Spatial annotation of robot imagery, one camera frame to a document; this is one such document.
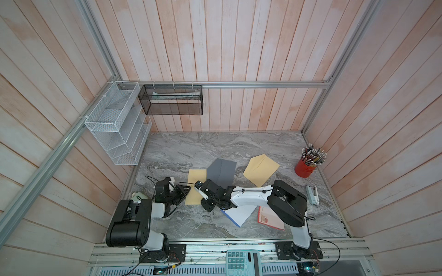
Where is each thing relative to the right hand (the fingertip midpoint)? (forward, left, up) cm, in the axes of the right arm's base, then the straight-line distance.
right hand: (203, 201), depth 90 cm
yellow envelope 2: (+21, -33, 0) cm, 39 cm away
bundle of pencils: (+18, -56, +17) cm, 61 cm away
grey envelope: (+19, -10, 0) cm, 21 cm away
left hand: (+6, +7, +2) cm, 9 cm away
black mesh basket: (+54, +21, +27) cm, 64 cm away
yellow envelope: (+2, +5, +2) cm, 5 cm away
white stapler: (+4, -58, +2) cm, 58 cm away
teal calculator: (-27, -19, +2) cm, 33 cm away
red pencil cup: (+16, -55, +7) cm, 58 cm away
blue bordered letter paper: (-7, -19, 0) cm, 20 cm away
